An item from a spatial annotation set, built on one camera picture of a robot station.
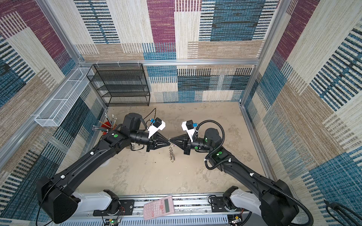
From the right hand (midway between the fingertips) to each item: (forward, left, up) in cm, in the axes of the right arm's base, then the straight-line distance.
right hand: (173, 141), depth 68 cm
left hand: (-1, +2, 0) cm, 2 cm away
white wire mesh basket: (+14, +59, +7) cm, 61 cm away
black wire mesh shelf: (+54, +41, -7) cm, 69 cm away
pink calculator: (-24, +8, -26) cm, 36 cm away
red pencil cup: (+22, +46, -17) cm, 53 cm away
